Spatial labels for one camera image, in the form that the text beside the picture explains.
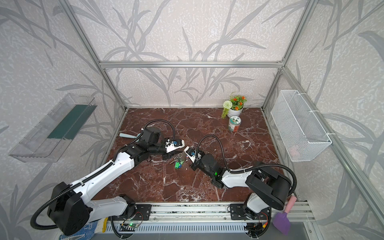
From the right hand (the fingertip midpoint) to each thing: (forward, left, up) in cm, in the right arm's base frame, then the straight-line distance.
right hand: (188, 146), depth 82 cm
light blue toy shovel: (+17, +47, -14) cm, 52 cm away
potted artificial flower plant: (+33, -31, -3) cm, 45 cm away
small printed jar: (+23, -30, -7) cm, 39 cm away
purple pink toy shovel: (-33, -46, -13) cm, 58 cm away
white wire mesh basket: (-5, -50, +20) cm, 54 cm away
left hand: (0, +3, +5) cm, 6 cm away
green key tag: (-5, +7, -13) cm, 16 cm away
